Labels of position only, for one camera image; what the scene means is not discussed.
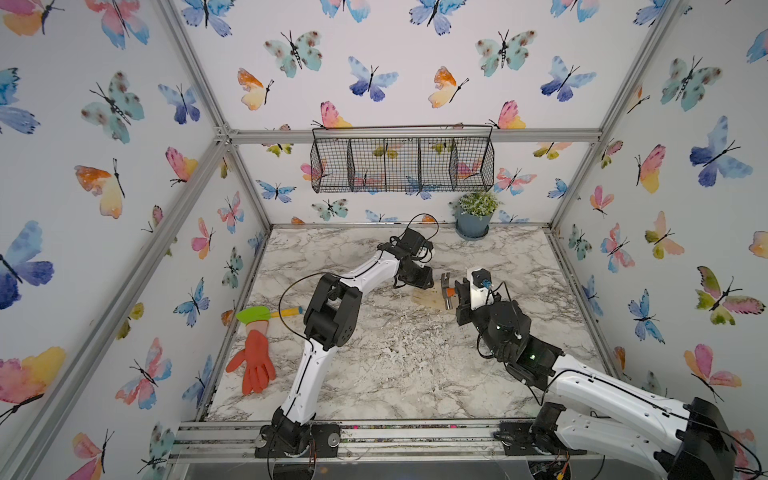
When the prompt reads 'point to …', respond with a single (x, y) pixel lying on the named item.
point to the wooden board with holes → (431, 297)
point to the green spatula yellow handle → (263, 313)
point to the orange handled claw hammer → (448, 292)
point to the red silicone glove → (255, 359)
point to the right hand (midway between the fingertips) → (465, 278)
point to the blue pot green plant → (473, 212)
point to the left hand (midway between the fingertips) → (429, 282)
